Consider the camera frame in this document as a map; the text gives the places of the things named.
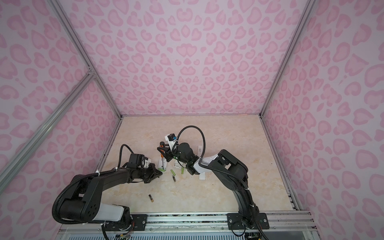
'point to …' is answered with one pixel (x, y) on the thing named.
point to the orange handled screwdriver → (162, 144)
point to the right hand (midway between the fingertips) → (160, 146)
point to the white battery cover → (200, 149)
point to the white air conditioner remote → (160, 163)
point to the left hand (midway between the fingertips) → (162, 170)
